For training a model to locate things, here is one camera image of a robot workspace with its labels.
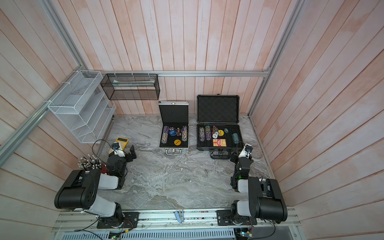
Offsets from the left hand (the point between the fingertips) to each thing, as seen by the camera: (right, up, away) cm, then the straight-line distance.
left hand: (126, 148), depth 92 cm
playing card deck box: (+60, +3, +9) cm, 61 cm away
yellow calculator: (-8, +3, +12) cm, 14 cm away
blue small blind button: (+27, +9, +15) cm, 33 cm away
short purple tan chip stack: (+36, +9, +12) cm, 39 cm away
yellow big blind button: (+31, +3, +12) cm, 33 cm away
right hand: (+71, +1, -3) cm, 71 cm away
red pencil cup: (-12, -5, -16) cm, 21 cm away
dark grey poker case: (+61, +12, +15) cm, 64 cm away
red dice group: (+32, +10, +15) cm, 36 cm away
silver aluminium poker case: (+29, +23, +10) cm, 38 cm away
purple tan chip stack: (+22, +8, +12) cm, 26 cm away
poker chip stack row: (+51, +9, +13) cm, 53 cm away
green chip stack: (+72, +6, +11) cm, 73 cm away
